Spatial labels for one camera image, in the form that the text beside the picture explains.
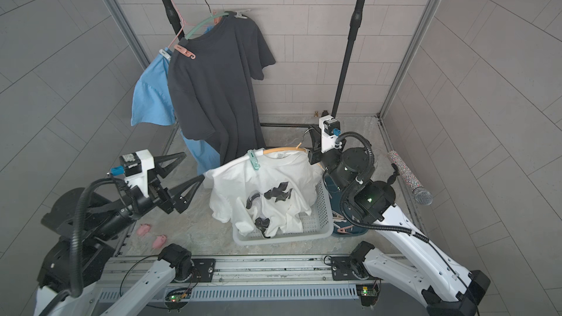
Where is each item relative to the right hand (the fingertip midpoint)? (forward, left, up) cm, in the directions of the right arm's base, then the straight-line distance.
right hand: (309, 127), depth 61 cm
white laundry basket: (-14, -3, -38) cm, 41 cm away
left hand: (-13, +27, +4) cm, 30 cm away
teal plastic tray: (-6, -10, -34) cm, 36 cm away
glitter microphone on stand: (-16, -31, -14) cm, 38 cm away
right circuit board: (-36, -16, -40) cm, 56 cm away
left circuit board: (-34, +41, -33) cm, 63 cm away
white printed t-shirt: (-12, +12, -14) cm, 22 cm away
